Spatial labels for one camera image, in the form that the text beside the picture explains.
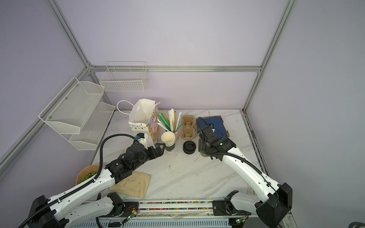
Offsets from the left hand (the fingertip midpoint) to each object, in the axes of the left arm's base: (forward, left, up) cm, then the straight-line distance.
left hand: (159, 148), depth 78 cm
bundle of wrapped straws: (+23, -3, -4) cm, 24 cm away
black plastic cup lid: (+9, -17, -15) cm, 24 cm away
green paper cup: (-1, -25, -5) cm, 25 cm away
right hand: (+2, -24, +1) cm, 24 cm away
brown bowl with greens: (-11, +40, -8) cm, 42 cm away
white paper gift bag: (+29, +16, -6) cm, 33 cm away
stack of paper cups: (+11, -3, -7) cm, 14 cm away
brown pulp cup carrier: (+22, -16, -13) cm, 30 cm away
